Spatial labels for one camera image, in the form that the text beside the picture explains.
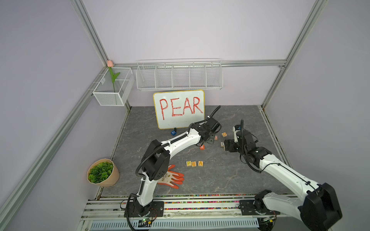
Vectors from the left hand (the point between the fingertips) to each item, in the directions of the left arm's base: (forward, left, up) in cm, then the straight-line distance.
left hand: (208, 138), depth 88 cm
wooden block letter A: (-11, +6, -11) cm, 17 cm away
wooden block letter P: (-11, +13, -11) cm, 20 cm away
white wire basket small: (+30, +57, +20) cm, 67 cm away
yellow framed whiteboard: (+23, +17, +3) cm, 29 cm away
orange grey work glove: (-19, +24, -10) cm, 32 cm away
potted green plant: (-16, +59, 0) cm, 61 cm away
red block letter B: (0, +3, -11) cm, 11 cm away
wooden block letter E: (-11, +10, -11) cm, 19 cm away
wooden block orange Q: (+9, -13, -10) cm, 19 cm away
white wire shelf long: (+39, +16, +20) cm, 47 cm away
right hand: (-3, -13, +2) cm, 13 cm away
